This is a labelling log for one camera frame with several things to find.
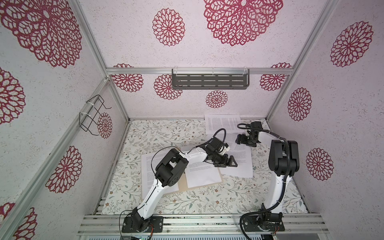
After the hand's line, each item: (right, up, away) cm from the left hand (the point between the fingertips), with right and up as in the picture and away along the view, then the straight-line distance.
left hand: (230, 166), depth 91 cm
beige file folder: (-29, -9, -5) cm, 31 cm away
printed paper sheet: (-18, -4, +1) cm, 19 cm away
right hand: (+13, +16, +14) cm, 25 cm away
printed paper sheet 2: (+10, +6, +8) cm, 15 cm away
